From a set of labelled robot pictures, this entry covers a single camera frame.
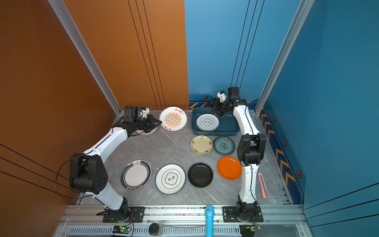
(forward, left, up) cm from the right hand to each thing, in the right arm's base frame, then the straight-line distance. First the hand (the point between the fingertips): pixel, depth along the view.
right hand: (207, 107), depth 91 cm
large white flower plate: (-36, +22, -22) cm, 48 cm away
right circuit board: (-59, -20, -23) cm, 67 cm away
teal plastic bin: (+3, -17, -21) cm, 27 cm away
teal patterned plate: (-14, -12, -23) cm, 29 cm away
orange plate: (-30, -12, -21) cm, 39 cm away
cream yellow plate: (-12, +4, -24) cm, 27 cm away
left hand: (-10, +27, -1) cm, 29 cm away
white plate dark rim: (-33, +43, -22) cm, 59 cm away
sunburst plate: (-21, +35, +1) cm, 41 cm away
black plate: (-34, +5, -23) cm, 41 cm away
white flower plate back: (+6, -1, -21) cm, 22 cm away
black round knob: (-61, +25, -13) cm, 67 cm away
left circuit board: (-60, +44, -24) cm, 78 cm away
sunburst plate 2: (-7, +21, -3) cm, 22 cm away
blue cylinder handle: (-56, +1, -21) cm, 60 cm away
